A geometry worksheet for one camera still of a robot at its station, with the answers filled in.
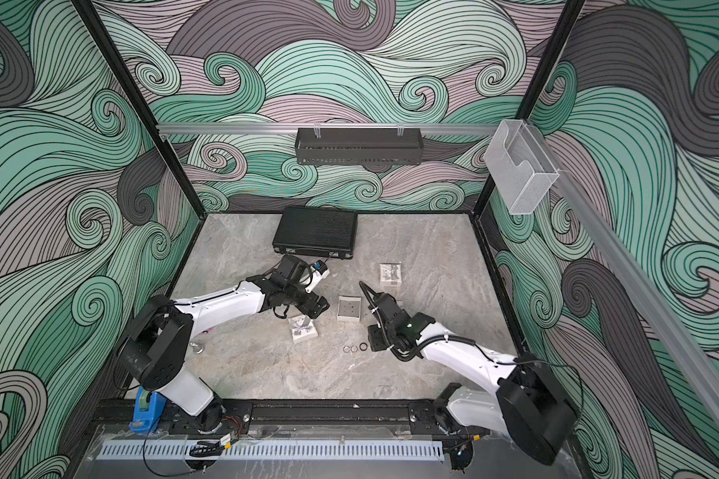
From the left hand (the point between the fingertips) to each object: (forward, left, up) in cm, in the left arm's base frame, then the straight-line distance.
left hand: (318, 294), depth 89 cm
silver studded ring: (-14, -9, -7) cm, 18 cm away
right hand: (-12, -16, -3) cm, 21 cm away
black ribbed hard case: (+27, +3, -2) cm, 27 cm away
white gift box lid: (+9, -23, -3) cm, 25 cm away
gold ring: (-14, -10, -7) cm, 19 cm away
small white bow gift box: (-9, +4, -3) cm, 11 cm away
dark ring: (-14, -14, -7) cm, 21 cm away
